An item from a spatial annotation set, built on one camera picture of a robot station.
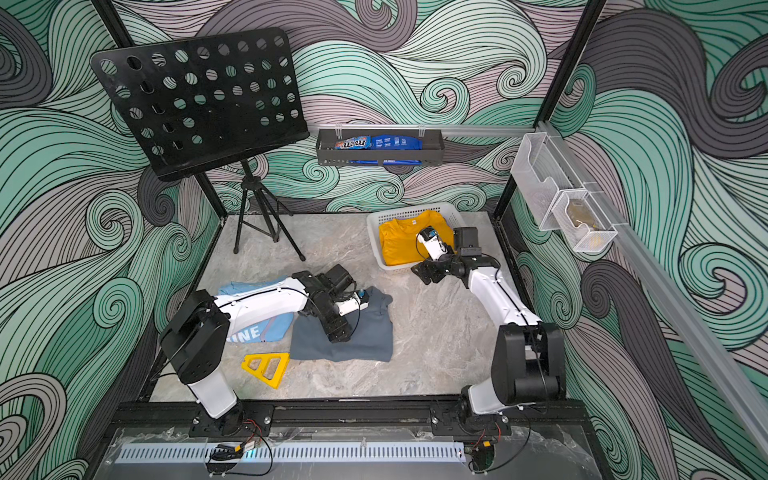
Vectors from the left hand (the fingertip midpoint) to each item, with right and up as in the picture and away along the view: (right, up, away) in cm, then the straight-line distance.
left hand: (344, 321), depth 86 cm
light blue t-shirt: (-22, -2, -2) cm, 22 cm away
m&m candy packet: (+5, +55, +5) cm, 55 cm away
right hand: (+26, +18, +3) cm, 32 cm away
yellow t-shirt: (+18, +23, +21) cm, 36 cm away
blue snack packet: (+15, +55, +5) cm, 57 cm away
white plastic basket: (+9, +32, +23) cm, 40 cm away
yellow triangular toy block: (-23, -11, -3) cm, 25 cm away
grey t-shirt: (+8, -5, -1) cm, 9 cm away
